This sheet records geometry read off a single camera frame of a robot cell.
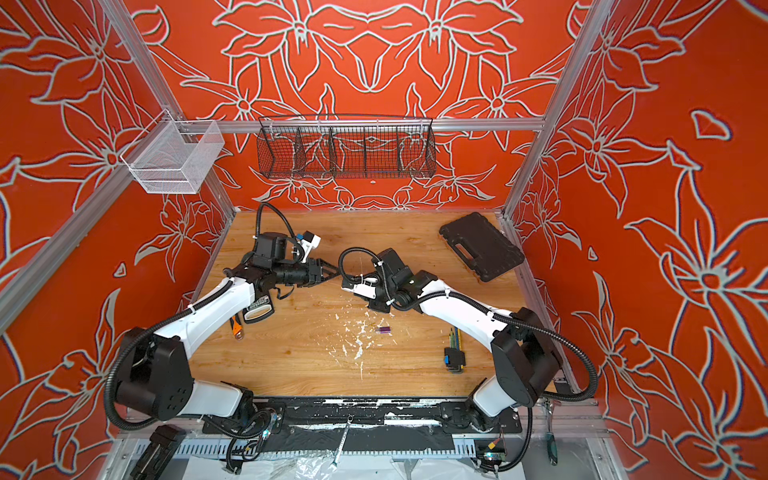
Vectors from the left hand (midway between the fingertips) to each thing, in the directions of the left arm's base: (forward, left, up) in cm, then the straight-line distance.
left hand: (337, 271), depth 80 cm
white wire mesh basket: (+30, +56, +14) cm, 65 cm away
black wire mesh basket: (+43, +3, +12) cm, 45 cm away
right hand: (0, -8, -5) cm, 9 cm away
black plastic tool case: (+22, -45, -12) cm, 52 cm away
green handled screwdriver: (-32, -55, -18) cm, 66 cm away
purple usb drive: (-8, -14, -18) cm, 24 cm away
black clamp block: (-41, +36, -16) cm, 57 cm away
